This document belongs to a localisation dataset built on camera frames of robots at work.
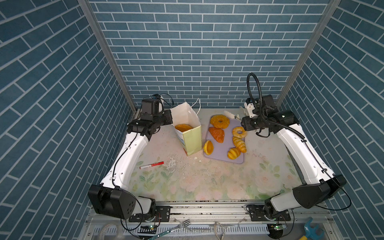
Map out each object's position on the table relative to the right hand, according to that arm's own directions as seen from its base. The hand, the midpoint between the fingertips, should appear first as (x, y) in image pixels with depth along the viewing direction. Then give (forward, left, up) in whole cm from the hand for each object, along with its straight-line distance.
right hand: (244, 120), depth 76 cm
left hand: (0, +38, +2) cm, 38 cm away
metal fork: (-44, +27, -28) cm, 59 cm away
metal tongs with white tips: (+5, +6, -2) cm, 8 cm away
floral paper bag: (-7, +27, -10) cm, 30 cm away
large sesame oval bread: (+9, +35, -20) cm, 41 cm away
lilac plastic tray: (+7, +6, -28) cm, 30 cm away
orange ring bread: (+20, +10, -25) cm, 34 cm away
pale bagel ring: (+14, -1, -27) cm, 31 cm away
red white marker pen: (-15, +47, -27) cm, 56 cm away
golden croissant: (+1, -3, -23) cm, 24 cm away
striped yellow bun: (-5, +2, -25) cm, 26 cm away
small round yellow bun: (-3, +17, -25) cm, 30 cm away
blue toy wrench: (-42, -34, -29) cm, 61 cm away
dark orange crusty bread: (+9, +12, -25) cm, 29 cm away
